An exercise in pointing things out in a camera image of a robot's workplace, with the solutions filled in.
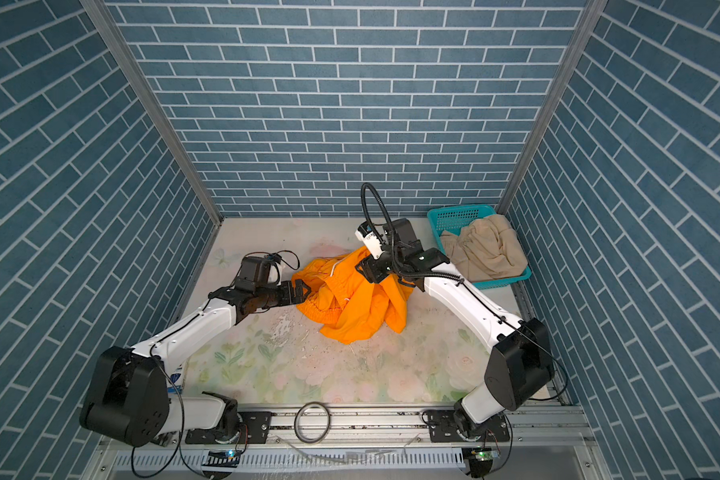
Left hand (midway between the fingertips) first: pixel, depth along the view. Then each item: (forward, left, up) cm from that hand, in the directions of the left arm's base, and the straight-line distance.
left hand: (300, 291), depth 88 cm
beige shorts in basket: (+19, -62, -3) cm, 64 cm away
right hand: (+3, -19, +12) cm, 22 cm away
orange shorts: (-4, -13, -2) cm, 14 cm away
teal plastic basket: (+32, -50, -2) cm, 60 cm away
